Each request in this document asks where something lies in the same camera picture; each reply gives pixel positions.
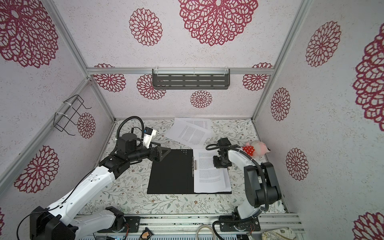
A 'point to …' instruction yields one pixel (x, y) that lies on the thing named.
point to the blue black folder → (174, 174)
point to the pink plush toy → (256, 148)
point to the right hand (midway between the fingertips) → (218, 162)
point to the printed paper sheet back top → (204, 123)
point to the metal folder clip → (193, 166)
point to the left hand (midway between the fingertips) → (164, 149)
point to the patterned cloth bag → (284, 233)
